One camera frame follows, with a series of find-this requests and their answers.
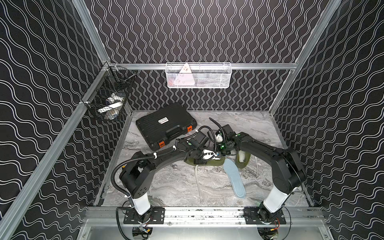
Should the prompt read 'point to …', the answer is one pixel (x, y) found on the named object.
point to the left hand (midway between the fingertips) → (206, 153)
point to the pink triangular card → (185, 77)
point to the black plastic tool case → (165, 124)
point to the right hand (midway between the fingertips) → (213, 153)
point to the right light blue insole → (234, 174)
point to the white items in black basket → (114, 103)
